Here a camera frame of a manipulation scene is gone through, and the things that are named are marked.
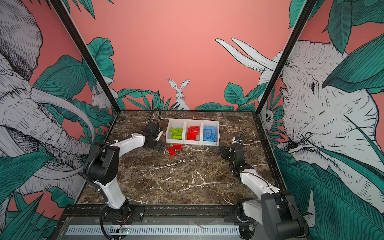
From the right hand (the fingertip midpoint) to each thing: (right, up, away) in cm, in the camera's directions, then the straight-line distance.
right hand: (224, 145), depth 89 cm
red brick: (-29, -2, +9) cm, 31 cm away
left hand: (-43, +1, +8) cm, 44 cm away
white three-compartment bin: (-26, +13, +15) cm, 33 cm away
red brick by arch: (-34, -5, +8) cm, 35 cm away
